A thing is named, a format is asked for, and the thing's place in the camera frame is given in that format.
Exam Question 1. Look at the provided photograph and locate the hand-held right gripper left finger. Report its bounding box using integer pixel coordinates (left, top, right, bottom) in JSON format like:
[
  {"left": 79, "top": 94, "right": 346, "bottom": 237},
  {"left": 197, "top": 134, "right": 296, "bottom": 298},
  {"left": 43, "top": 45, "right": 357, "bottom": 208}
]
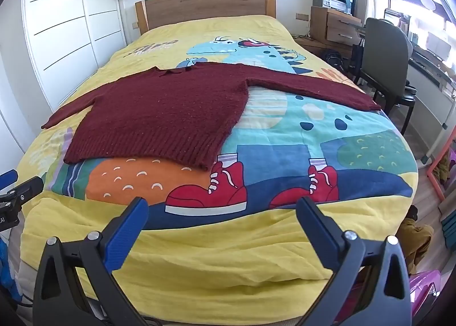
[{"left": 34, "top": 196, "right": 161, "bottom": 326}]

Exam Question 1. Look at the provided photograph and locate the mustard brown cloth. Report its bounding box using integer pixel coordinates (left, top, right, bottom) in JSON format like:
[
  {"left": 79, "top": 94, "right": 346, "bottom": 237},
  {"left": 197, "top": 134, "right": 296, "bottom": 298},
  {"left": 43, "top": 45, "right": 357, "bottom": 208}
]
[{"left": 397, "top": 205, "right": 435, "bottom": 273}]

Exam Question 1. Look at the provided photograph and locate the white wardrobe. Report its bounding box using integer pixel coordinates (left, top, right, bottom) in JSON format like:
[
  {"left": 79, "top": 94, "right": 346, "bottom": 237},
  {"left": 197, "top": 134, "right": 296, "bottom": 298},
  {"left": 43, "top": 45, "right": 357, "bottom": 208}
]
[{"left": 0, "top": 0, "right": 127, "bottom": 156}]

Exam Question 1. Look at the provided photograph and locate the maroon knit sweater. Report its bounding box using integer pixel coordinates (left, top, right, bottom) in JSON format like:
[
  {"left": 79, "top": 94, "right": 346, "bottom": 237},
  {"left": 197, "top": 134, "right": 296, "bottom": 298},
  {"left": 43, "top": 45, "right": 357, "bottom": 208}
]
[{"left": 41, "top": 62, "right": 382, "bottom": 172}]

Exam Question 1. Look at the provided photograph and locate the wooden bed headboard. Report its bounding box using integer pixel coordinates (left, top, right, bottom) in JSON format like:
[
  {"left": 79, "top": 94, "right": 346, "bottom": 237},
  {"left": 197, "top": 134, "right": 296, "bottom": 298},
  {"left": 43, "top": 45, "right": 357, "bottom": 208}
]
[{"left": 135, "top": 0, "right": 276, "bottom": 35}]

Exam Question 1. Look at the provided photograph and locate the white desk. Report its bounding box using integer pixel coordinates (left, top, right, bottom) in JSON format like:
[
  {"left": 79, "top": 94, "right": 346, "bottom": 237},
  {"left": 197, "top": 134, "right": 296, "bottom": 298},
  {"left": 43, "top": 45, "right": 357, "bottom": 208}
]
[{"left": 406, "top": 46, "right": 456, "bottom": 170}]

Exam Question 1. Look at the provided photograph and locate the white printer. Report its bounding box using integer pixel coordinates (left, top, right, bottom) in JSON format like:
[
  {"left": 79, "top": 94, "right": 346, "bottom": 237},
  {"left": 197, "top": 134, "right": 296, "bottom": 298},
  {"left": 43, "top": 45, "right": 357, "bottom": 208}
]
[{"left": 322, "top": 0, "right": 353, "bottom": 13}]

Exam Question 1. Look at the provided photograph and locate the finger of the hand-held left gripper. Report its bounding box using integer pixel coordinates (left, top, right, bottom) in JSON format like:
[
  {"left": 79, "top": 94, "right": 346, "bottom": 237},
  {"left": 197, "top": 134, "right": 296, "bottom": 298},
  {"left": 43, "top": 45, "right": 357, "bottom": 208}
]
[
  {"left": 0, "top": 176, "right": 44, "bottom": 206},
  {"left": 0, "top": 169, "right": 19, "bottom": 186}
]

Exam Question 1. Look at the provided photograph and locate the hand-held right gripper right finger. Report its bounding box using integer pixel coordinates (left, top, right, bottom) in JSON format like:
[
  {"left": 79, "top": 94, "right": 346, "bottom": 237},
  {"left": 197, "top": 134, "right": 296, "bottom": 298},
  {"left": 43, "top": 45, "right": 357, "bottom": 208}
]
[{"left": 296, "top": 196, "right": 416, "bottom": 326}]

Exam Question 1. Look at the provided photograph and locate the wooden drawer cabinet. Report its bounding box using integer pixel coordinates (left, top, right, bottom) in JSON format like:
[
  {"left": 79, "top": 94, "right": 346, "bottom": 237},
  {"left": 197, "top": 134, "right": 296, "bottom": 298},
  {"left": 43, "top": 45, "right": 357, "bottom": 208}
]
[{"left": 309, "top": 6, "right": 362, "bottom": 49}]

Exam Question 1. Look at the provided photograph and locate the grey office chair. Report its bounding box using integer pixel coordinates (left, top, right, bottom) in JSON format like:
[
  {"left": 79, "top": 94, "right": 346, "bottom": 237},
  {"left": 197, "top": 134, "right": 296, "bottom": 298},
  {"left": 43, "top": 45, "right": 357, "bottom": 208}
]
[{"left": 353, "top": 18, "right": 417, "bottom": 134}]

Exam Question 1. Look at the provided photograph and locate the pink plastic item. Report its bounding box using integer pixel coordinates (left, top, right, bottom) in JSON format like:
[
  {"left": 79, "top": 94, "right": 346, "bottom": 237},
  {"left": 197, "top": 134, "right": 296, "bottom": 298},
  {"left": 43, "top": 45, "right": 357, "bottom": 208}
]
[{"left": 410, "top": 269, "right": 442, "bottom": 312}]

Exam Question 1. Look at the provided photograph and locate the yellow dinosaur printed blanket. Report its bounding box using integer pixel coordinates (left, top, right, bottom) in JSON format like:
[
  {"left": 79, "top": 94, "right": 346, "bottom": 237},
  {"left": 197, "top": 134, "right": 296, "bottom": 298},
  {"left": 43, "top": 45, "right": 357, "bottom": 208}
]
[{"left": 7, "top": 14, "right": 419, "bottom": 326}]

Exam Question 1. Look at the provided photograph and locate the black bag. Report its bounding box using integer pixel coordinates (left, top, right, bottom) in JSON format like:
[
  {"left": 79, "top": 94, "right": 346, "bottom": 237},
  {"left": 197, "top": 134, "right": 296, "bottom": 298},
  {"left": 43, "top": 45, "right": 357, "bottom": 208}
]
[{"left": 322, "top": 50, "right": 351, "bottom": 72}]

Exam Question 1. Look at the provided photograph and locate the person's left hand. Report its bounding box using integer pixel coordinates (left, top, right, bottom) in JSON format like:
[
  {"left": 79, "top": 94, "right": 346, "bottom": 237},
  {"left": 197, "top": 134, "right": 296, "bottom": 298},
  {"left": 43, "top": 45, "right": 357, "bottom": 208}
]
[{"left": 0, "top": 241, "right": 23, "bottom": 303}]

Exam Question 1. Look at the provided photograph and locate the orange metal frame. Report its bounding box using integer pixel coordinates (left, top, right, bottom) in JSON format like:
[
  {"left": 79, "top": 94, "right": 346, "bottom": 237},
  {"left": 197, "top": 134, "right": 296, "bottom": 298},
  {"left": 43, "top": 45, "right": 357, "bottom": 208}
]
[{"left": 426, "top": 141, "right": 456, "bottom": 202}]

